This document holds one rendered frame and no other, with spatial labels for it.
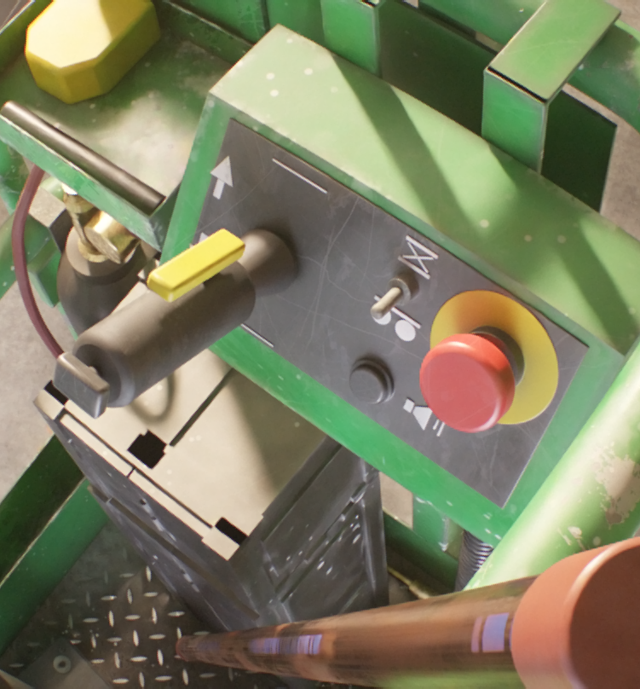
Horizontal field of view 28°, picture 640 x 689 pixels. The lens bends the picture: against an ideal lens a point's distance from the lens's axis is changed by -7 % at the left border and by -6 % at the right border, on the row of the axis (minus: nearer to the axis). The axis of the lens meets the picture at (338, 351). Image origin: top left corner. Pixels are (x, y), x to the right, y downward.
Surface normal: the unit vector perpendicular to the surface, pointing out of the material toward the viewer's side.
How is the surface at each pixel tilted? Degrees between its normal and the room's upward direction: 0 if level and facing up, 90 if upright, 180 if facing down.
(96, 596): 0
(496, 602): 74
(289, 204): 58
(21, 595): 90
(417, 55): 90
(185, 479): 0
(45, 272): 90
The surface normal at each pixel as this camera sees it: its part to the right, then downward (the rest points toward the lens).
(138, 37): 0.82, 0.51
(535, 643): -0.98, 0.02
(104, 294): 0.01, 0.33
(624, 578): 0.17, -0.22
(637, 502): 0.52, 0.11
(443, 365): -0.55, 0.42
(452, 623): -0.93, -0.36
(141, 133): -0.05, -0.39
